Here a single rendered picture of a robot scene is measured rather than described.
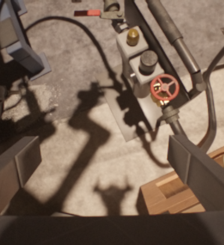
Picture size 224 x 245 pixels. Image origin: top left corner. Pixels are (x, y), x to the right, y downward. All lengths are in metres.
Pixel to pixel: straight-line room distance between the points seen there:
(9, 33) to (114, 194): 0.96
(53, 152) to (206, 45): 1.08
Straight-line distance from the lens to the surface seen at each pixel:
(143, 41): 0.56
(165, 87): 0.46
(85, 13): 0.61
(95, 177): 0.96
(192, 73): 0.45
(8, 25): 1.05
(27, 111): 1.11
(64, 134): 1.00
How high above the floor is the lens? 0.93
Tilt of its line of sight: 81 degrees down
